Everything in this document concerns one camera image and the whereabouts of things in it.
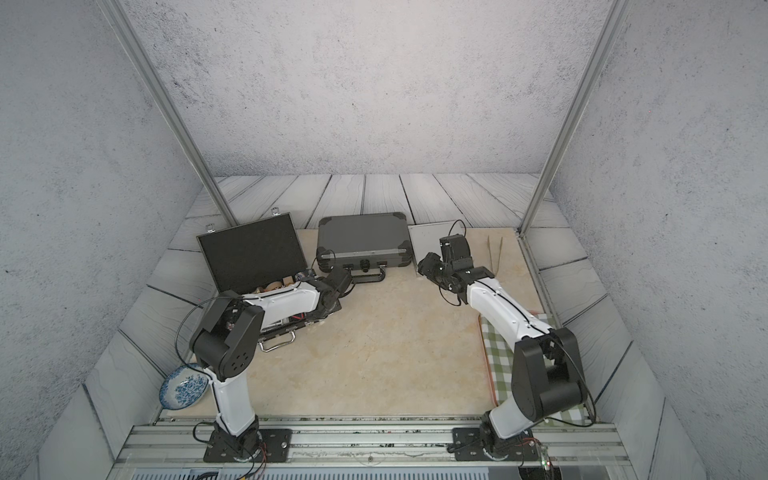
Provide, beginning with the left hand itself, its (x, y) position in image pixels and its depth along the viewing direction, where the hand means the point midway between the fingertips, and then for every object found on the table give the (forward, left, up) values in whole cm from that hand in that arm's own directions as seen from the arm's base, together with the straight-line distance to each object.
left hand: (332, 309), depth 97 cm
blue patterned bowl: (-23, +38, 0) cm, 44 cm away
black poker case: (+16, +26, +8) cm, 32 cm away
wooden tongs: (+21, -56, +1) cm, 60 cm away
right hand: (+4, -29, +17) cm, 34 cm away
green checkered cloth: (-18, -49, 0) cm, 53 cm away
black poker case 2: (+20, -10, +9) cm, 24 cm away
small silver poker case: (+27, -32, +4) cm, 42 cm away
